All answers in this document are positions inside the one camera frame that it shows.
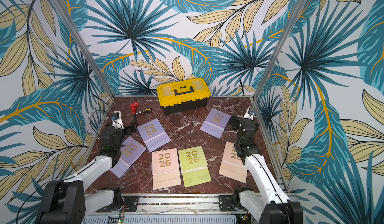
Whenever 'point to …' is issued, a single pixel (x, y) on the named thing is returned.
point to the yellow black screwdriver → (146, 110)
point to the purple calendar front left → (131, 152)
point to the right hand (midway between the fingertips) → (244, 116)
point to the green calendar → (194, 166)
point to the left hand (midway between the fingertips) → (126, 119)
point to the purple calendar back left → (153, 134)
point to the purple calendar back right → (215, 123)
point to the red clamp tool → (133, 106)
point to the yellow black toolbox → (183, 96)
